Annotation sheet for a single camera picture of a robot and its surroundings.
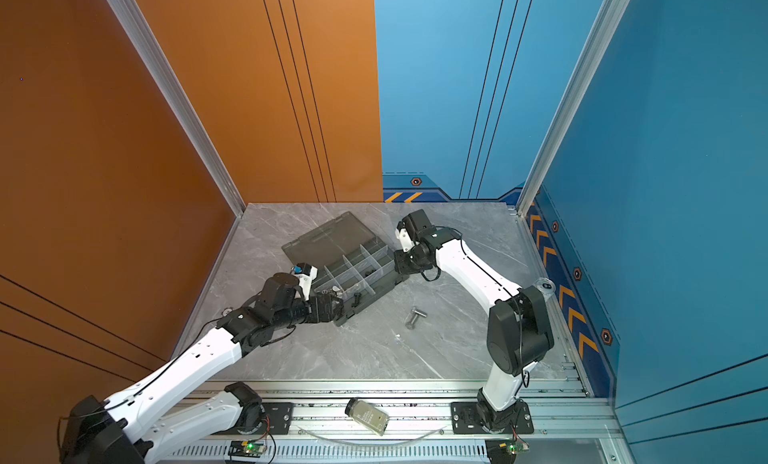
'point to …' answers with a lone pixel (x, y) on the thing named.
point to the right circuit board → (504, 451)
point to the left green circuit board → (247, 449)
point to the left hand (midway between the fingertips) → (332, 300)
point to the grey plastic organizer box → (350, 260)
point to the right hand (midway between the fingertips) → (397, 267)
